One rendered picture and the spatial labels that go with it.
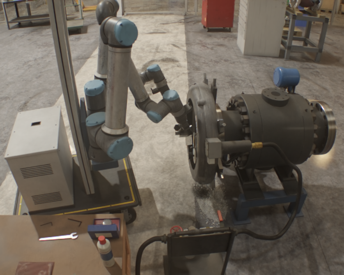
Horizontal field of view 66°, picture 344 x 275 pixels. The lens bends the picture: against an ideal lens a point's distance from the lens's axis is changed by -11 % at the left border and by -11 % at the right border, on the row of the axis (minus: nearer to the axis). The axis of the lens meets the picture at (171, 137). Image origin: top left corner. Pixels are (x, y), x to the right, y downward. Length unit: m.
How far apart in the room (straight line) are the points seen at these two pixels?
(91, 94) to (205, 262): 1.43
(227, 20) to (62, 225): 6.39
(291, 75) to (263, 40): 3.51
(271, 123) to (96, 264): 1.43
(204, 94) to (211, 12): 5.38
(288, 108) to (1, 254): 2.09
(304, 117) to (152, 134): 1.73
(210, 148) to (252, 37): 4.25
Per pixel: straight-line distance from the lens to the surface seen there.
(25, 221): 1.96
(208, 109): 1.89
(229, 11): 7.36
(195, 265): 2.14
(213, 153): 1.77
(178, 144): 3.11
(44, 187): 2.01
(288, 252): 2.34
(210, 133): 1.85
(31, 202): 2.11
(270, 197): 2.31
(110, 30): 1.40
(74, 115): 1.79
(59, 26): 1.60
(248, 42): 5.83
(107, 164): 1.82
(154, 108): 1.71
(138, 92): 1.72
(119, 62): 1.41
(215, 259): 2.18
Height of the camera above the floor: 1.85
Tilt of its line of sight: 35 degrees down
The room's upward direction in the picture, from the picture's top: straight up
